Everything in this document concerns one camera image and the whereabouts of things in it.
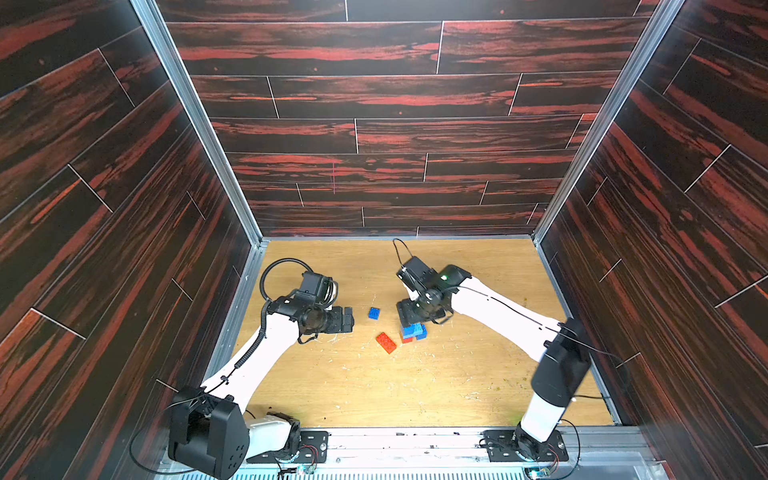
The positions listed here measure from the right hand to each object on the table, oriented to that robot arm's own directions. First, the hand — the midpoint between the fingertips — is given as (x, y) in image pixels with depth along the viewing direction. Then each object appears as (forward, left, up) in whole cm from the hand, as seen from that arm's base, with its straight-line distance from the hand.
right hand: (416, 312), depth 84 cm
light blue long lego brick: (-2, +1, -8) cm, 8 cm away
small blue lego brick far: (+6, +13, -12) cm, 18 cm away
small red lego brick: (-3, +2, -12) cm, 12 cm away
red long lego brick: (-4, +9, -12) cm, 15 cm away
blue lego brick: (-1, -3, -13) cm, 13 cm away
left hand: (-3, +21, -1) cm, 21 cm away
